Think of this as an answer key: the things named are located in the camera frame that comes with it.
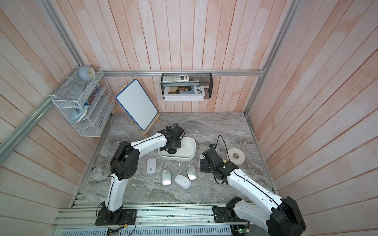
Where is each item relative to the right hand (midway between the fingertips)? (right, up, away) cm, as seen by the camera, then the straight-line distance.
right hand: (207, 161), depth 85 cm
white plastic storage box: (-18, +5, +10) cm, 21 cm away
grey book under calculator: (-8, +48, +4) cm, 48 cm away
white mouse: (-34, -4, +4) cm, 35 cm away
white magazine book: (-16, +42, +8) cm, 45 cm away
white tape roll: (+20, +1, +11) cm, 23 cm away
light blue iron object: (-73, +28, -4) cm, 78 cm away
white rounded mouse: (-9, -8, +3) cm, 12 cm away
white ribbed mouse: (-15, -11, -1) cm, 19 cm away
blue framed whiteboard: (-45, +36, +13) cm, 59 cm away
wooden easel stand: (-41, +17, +14) cm, 46 cm away
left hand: (-22, +7, +13) cm, 27 cm away
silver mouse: (-25, -9, +1) cm, 26 cm away
